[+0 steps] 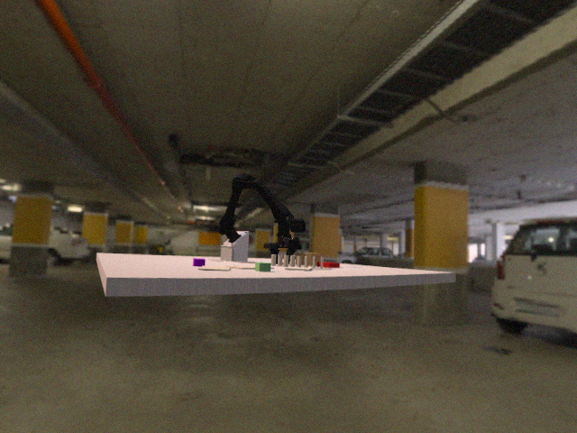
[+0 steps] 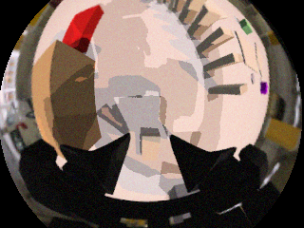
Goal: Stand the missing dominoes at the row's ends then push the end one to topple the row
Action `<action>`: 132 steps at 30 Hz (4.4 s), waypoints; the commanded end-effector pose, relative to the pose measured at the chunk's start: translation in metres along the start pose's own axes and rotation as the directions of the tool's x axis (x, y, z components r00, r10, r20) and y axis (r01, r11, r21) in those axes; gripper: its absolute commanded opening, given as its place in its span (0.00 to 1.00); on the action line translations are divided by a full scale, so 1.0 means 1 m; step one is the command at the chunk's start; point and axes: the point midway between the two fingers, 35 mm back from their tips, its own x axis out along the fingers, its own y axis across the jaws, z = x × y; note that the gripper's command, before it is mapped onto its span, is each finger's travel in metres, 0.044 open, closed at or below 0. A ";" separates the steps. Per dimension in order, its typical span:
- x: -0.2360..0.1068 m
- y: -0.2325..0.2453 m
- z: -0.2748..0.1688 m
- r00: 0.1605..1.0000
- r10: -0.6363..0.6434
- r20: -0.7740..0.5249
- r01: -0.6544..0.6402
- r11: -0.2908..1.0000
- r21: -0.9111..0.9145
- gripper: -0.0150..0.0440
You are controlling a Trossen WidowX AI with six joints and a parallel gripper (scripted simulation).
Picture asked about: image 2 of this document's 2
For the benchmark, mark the small green block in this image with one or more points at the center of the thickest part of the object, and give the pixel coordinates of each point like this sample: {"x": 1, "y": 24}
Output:
{"x": 245, "y": 26}

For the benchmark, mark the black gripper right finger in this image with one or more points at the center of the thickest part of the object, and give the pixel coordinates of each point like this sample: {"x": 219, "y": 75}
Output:
{"x": 196, "y": 163}

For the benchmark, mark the small purple block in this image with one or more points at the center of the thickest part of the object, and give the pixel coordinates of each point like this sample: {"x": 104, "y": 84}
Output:
{"x": 263, "y": 88}

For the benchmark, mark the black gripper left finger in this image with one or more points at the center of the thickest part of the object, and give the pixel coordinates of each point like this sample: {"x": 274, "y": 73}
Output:
{"x": 105, "y": 163}

